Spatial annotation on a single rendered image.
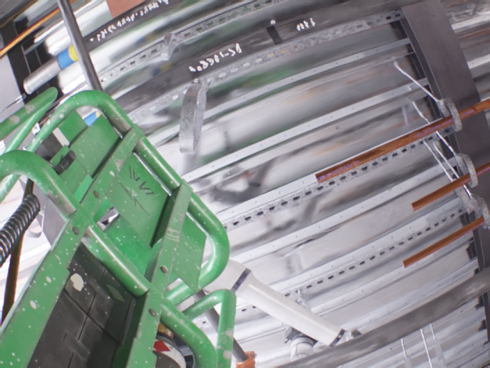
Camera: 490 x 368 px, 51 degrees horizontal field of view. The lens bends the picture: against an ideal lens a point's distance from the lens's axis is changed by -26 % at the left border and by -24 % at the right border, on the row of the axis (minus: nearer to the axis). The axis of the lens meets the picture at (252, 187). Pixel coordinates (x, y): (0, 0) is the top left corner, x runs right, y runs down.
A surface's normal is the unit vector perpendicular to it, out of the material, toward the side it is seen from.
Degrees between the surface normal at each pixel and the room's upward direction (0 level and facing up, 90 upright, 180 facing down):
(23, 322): 90
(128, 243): 180
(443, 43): 180
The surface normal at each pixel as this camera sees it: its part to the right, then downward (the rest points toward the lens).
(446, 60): -0.03, 0.35
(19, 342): 0.76, -0.60
